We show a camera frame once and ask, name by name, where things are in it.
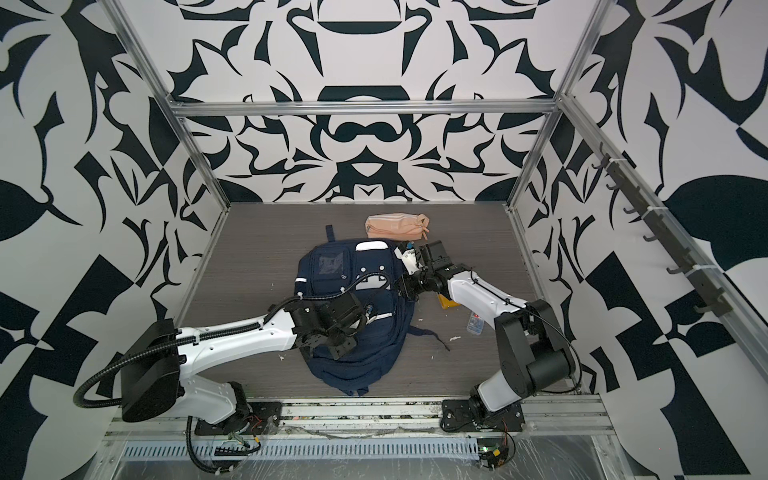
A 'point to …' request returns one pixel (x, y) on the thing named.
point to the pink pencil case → (397, 226)
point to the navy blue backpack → (368, 270)
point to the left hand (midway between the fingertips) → (352, 330)
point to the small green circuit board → (492, 452)
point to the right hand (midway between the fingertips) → (399, 280)
